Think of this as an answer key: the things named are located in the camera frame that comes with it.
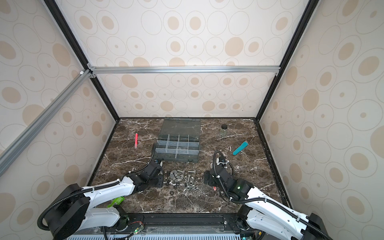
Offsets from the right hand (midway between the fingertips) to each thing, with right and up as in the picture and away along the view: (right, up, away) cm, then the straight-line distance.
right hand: (211, 174), depth 80 cm
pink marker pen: (-51, +17, +26) cm, 59 cm away
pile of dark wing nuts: (-20, -4, +8) cm, 22 cm away
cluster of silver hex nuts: (-11, -6, +7) cm, 14 cm away
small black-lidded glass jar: (+12, +24, +23) cm, 35 cm away
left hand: (-25, -4, +7) cm, 26 cm away
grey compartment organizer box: (-20, +17, +23) cm, 35 cm away
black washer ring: (-22, -11, +3) cm, 25 cm away
